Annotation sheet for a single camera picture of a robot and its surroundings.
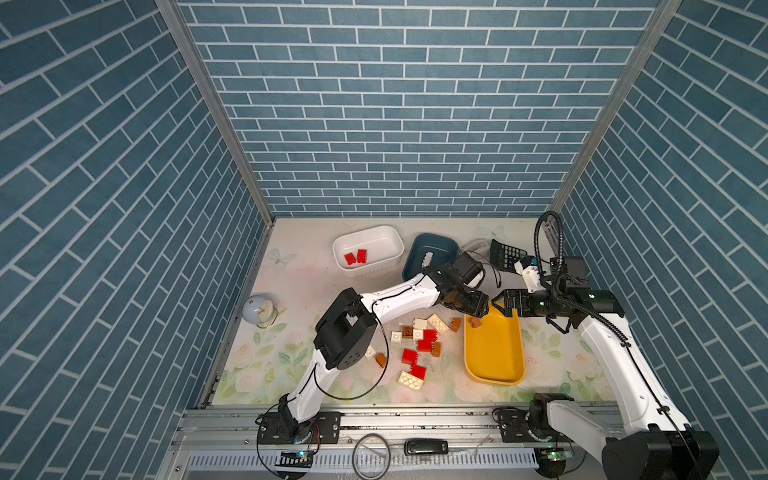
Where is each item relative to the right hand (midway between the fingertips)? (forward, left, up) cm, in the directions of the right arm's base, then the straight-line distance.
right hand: (507, 297), depth 78 cm
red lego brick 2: (+23, +45, -16) cm, 53 cm away
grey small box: (+30, +3, -14) cm, 33 cm away
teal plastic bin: (+28, +15, -15) cm, 35 cm away
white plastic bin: (+27, +37, -15) cm, 48 cm away
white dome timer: (-4, +70, -9) cm, 71 cm away
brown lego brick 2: (-1, +12, -17) cm, 20 cm away
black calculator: (+26, -6, -15) cm, 30 cm away
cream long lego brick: (-1, +17, -16) cm, 24 cm away
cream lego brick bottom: (-18, +24, -17) cm, 35 cm away
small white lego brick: (-11, +37, -17) cm, 42 cm away
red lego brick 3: (-12, +25, -17) cm, 32 cm away
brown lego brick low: (-13, +33, -17) cm, 39 cm away
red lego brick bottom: (-15, +22, -17) cm, 32 cm away
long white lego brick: (+22, +21, -14) cm, 34 cm away
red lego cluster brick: (-5, +20, -17) cm, 26 cm away
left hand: (0, +5, -8) cm, 10 cm away
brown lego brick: (0, +5, -16) cm, 17 cm away
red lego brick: (+22, +49, -16) cm, 56 cm away
